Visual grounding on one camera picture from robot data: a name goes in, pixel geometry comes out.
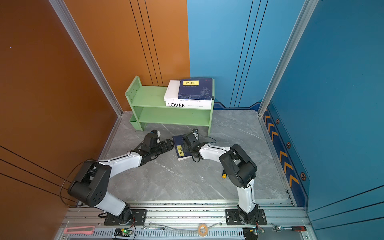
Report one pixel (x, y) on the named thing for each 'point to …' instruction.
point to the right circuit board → (251, 233)
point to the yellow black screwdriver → (224, 174)
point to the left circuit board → (122, 232)
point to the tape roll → (204, 225)
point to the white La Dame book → (172, 90)
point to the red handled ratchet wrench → (279, 228)
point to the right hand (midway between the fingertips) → (186, 146)
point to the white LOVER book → (203, 104)
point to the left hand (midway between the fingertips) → (171, 143)
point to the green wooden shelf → (148, 106)
